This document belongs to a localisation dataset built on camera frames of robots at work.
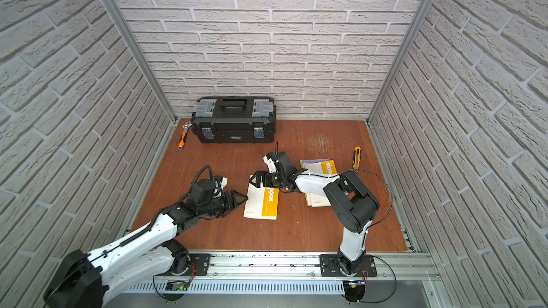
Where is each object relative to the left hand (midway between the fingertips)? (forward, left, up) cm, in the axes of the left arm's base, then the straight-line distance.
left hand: (247, 199), depth 79 cm
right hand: (+11, -4, -5) cm, 12 cm away
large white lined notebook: (+1, -5, -7) cm, 9 cm away
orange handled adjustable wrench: (+38, +38, -10) cm, 55 cm away
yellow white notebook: (+2, -27, -7) cm, 28 cm away
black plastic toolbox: (+35, +8, +7) cm, 37 cm away
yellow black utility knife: (+26, -52, -8) cm, 58 cm away
